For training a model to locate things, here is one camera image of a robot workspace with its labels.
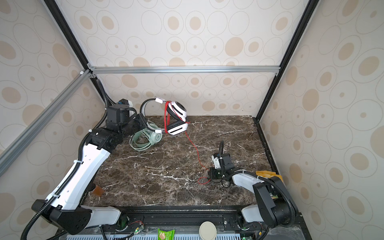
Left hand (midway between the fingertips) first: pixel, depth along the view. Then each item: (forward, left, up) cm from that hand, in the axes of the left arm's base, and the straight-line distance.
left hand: (151, 115), depth 69 cm
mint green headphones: (+15, +16, -39) cm, 45 cm away
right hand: (-11, -30, -38) cm, 49 cm away
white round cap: (-42, -26, -30) cm, 58 cm away
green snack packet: (-43, -6, -34) cm, 55 cm away
